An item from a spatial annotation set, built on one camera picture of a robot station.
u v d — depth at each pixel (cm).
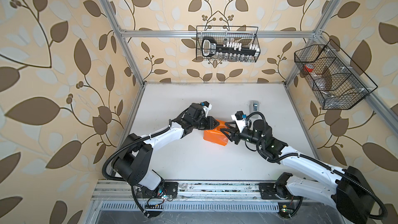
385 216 38
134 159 44
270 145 60
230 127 75
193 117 67
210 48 85
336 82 73
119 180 45
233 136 67
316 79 70
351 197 39
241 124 65
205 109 79
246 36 91
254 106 102
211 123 74
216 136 80
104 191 76
